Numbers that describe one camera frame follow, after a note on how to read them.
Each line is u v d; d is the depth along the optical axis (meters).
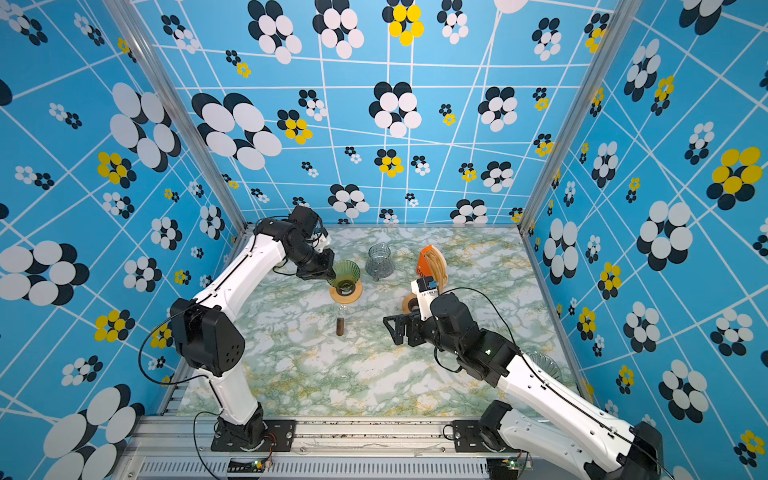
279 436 0.73
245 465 0.72
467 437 0.73
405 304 0.96
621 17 0.68
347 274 0.83
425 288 0.62
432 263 0.98
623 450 0.39
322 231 0.77
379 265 0.99
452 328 0.53
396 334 0.62
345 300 0.86
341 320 0.87
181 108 0.87
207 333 0.47
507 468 0.70
